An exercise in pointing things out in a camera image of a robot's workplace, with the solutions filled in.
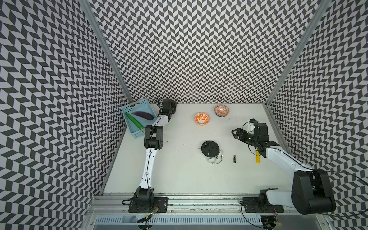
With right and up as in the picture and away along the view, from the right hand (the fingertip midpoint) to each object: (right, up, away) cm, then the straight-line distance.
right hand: (235, 135), depth 88 cm
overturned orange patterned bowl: (-4, +16, +23) cm, 29 cm away
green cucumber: (-68, +6, +17) cm, 70 cm away
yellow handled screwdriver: (+14, -15, 0) cm, 20 cm away
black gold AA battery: (-1, -15, 0) cm, 15 cm away
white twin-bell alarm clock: (-16, -9, 0) cm, 18 cm away
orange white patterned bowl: (-20, +10, +19) cm, 29 cm away
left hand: (-41, +25, +30) cm, 56 cm away
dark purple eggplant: (-67, +13, +27) cm, 73 cm away
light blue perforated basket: (-72, +12, +26) cm, 78 cm away
